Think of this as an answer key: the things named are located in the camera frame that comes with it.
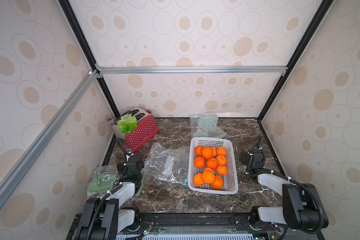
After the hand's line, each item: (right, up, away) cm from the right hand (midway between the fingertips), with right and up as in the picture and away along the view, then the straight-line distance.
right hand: (257, 156), depth 91 cm
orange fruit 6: (-28, -4, -3) cm, 28 cm away
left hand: (-75, 0, -3) cm, 75 cm away
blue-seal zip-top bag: (-52, -5, -3) cm, 53 cm away
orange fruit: (-37, +3, +3) cm, 37 cm away
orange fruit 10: (-27, -13, -11) cm, 32 cm away
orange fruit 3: (-22, +3, +2) cm, 22 cm away
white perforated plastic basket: (-20, -15, -9) cm, 26 cm away
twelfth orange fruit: (-26, +3, +2) cm, 26 cm away
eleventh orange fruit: (-31, -7, -4) cm, 32 cm away
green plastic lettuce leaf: (-79, +20, -1) cm, 82 cm away
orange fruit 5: (-36, -3, -3) cm, 36 cm away
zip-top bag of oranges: (-89, -10, -10) cm, 90 cm away
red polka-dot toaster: (-69, +18, +7) cm, 72 cm away
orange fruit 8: (-37, -12, -9) cm, 40 cm away
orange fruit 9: (-32, -8, -13) cm, 36 cm away
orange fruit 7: (-23, -8, -4) cm, 25 cm away
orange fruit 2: (-32, +3, -3) cm, 32 cm away
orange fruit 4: (-22, -2, -1) cm, 22 cm away
